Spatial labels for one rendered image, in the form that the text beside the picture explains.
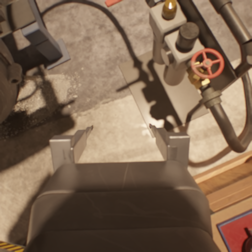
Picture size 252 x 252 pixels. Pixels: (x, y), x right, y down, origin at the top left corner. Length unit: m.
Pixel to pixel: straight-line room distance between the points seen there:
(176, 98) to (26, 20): 0.76
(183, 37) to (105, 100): 0.59
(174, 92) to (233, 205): 0.62
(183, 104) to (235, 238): 0.62
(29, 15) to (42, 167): 0.71
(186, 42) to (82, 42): 0.75
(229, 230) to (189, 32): 0.44
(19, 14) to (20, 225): 0.99
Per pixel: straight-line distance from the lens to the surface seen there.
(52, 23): 1.28
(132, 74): 0.98
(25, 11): 1.01
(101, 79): 1.01
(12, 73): 0.59
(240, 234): 0.50
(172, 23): 0.56
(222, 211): 0.48
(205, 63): 0.46
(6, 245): 0.84
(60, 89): 1.06
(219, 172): 0.85
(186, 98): 0.95
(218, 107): 0.50
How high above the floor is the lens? 0.90
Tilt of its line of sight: 80 degrees down
